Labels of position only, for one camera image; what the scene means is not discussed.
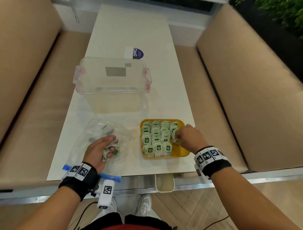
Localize person's right hand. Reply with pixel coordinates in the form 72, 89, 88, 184
175, 124, 209, 154

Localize white and purple sticker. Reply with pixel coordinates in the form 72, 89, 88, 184
125, 46, 144, 59

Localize small white bin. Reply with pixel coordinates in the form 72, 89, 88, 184
155, 174, 175, 193

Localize black planter box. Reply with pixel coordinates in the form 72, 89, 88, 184
231, 0, 303, 83

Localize black left wristband with markers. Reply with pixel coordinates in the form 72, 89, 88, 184
58, 162, 100, 202

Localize yellow tray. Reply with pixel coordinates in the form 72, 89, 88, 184
140, 119, 191, 160

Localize grey rectangular label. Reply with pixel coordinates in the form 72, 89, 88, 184
105, 67, 126, 77

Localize clear storage box pink latches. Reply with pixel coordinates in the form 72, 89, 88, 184
73, 57, 152, 114

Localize black wristband with markers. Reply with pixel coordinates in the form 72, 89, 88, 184
194, 146, 232, 178
58, 162, 100, 202

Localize black camera cable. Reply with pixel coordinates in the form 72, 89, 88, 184
68, 201, 99, 230
201, 214, 230, 230

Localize person's left hand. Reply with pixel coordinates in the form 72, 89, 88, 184
82, 135, 119, 173

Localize tea bags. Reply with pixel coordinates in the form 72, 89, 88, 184
102, 138, 121, 163
141, 121, 179, 158
90, 122, 121, 142

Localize black right wristband with markers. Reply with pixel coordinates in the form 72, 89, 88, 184
194, 146, 232, 178

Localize person's black trousers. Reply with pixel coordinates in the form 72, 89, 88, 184
80, 212, 178, 230

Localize person's left forearm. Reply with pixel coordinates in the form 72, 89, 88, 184
0, 185, 81, 230

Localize green hedge plant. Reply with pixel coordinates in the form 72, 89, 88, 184
236, 0, 303, 38

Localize marker cube on right wrist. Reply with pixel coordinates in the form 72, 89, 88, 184
194, 163, 211, 184

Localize person's white shoe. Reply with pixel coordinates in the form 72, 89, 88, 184
135, 194, 152, 217
94, 198, 118, 221

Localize beige bench seat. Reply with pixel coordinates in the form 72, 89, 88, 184
0, 0, 92, 190
174, 3, 303, 172

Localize person's red shirt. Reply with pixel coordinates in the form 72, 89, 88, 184
102, 222, 166, 230

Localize person's right white shoe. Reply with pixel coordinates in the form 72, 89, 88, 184
135, 194, 152, 217

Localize blind pull cord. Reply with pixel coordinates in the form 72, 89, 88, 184
71, 0, 80, 23

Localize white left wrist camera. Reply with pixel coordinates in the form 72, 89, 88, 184
97, 179, 116, 209

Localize person's left white shoe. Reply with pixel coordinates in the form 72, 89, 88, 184
94, 198, 118, 221

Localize clear zip bag with tea bags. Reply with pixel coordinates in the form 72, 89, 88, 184
62, 118, 133, 182

